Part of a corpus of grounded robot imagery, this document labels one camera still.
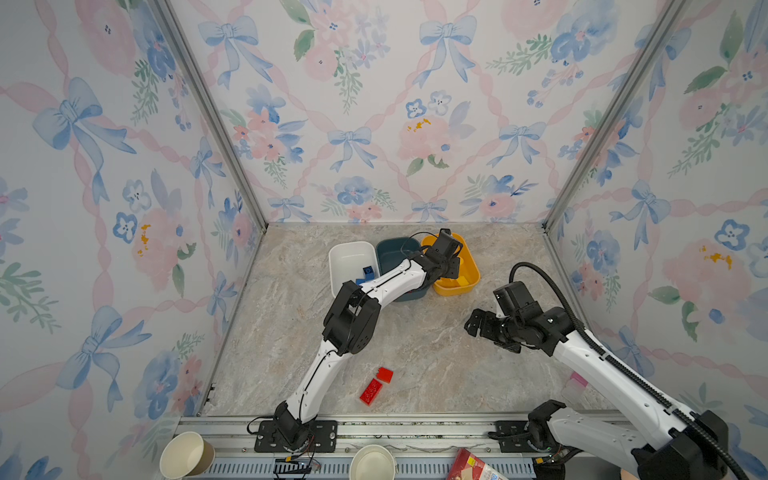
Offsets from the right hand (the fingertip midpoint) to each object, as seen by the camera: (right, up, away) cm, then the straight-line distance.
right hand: (477, 329), depth 80 cm
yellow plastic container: (+4, +14, +25) cm, 29 cm away
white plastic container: (-38, +18, +27) cm, 50 cm away
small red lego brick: (-25, -14, +4) cm, 29 cm away
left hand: (-2, +17, +17) cm, 24 cm away
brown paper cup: (-74, -30, -6) cm, 80 cm away
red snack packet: (-6, -28, -12) cm, 31 cm away
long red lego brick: (-28, -18, 0) cm, 33 cm away
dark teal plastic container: (-22, +21, +37) cm, 48 cm away
